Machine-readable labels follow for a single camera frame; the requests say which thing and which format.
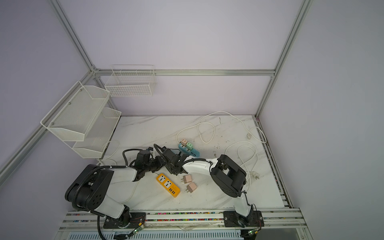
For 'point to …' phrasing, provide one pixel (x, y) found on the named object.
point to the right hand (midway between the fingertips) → (170, 162)
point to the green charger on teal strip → (189, 146)
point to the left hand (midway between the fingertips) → (167, 162)
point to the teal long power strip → (193, 152)
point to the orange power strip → (170, 187)
